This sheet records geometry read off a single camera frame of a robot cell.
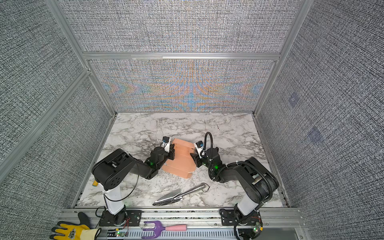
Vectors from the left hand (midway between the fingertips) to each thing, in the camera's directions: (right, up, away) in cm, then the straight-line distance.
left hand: (174, 145), depth 95 cm
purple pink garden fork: (-5, -37, -24) cm, 44 cm away
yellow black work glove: (-42, -35, -28) cm, 61 cm away
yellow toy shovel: (-43, -20, -11) cm, 49 cm away
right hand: (+12, -3, -4) cm, 13 cm away
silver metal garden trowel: (+3, -25, -15) cm, 29 cm away
